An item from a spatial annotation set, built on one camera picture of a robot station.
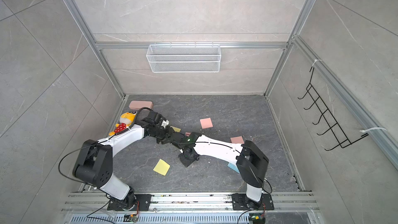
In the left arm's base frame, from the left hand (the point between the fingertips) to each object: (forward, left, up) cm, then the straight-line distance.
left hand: (178, 135), depth 88 cm
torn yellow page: (-15, +9, -8) cm, 19 cm away
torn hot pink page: (+15, -17, -10) cm, 24 cm away
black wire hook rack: (-10, -69, +24) cm, 74 cm away
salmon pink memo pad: (+1, -36, -9) cm, 37 cm away
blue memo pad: (-17, -31, -7) cm, 36 cm away
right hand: (-14, -7, -2) cm, 15 cm away
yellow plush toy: (+13, +35, -2) cm, 37 cm away
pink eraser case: (+30, +32, -7) cm, 45 cm away
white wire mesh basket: (+42, -4, +24) cm, 48 cm away
